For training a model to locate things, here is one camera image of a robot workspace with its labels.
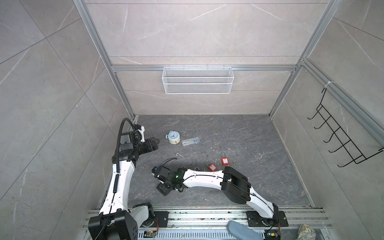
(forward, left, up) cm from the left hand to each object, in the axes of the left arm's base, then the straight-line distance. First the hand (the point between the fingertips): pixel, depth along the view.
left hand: (152, 138), depth 80 cm
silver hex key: (+1, -11, -21) cm, 24 cm away
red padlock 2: (-6, -43, -19) cm, 47 cm away
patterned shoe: (-44, -73, -16) cm, 87 cm away
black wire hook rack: (-21, -88, +14) cm, 91 cm away
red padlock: (-9, -34, -18) cm, 40 cm away
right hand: (-18, -4, -21) cm, 28 cm away
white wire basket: (+43, -27, +8) cm, 52 cm away
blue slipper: (-42, -43, -17) cm, 63 cm away
